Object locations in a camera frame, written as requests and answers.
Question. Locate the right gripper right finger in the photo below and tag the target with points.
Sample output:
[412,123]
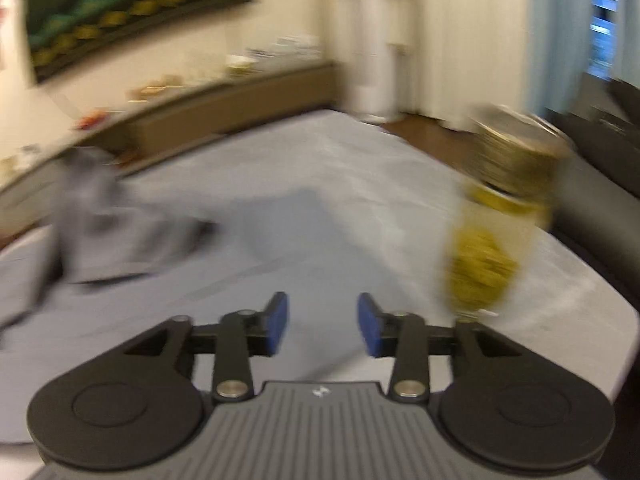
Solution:
[493,399]

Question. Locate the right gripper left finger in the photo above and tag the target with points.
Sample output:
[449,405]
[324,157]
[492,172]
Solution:
[143,400]

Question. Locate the grey garment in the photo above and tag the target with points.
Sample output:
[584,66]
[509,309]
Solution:
[101,233]

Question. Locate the yellow patterned sleeve forearm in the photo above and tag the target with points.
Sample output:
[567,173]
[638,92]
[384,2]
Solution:
[505,202]

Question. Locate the dark sofa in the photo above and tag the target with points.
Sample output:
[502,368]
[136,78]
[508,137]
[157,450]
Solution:
[596,212]

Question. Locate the long low sideboard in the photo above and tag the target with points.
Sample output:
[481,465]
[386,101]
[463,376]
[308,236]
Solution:
[152,132]

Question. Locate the white standing air conditioner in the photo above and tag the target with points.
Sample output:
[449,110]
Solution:
[374,40]

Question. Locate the cream curtain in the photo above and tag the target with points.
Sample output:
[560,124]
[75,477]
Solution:
[466,53]

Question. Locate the white box on sideboard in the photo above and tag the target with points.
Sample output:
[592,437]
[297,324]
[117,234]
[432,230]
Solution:
[286,51]

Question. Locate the blue curtain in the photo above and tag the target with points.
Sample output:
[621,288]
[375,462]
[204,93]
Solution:
[559,49]

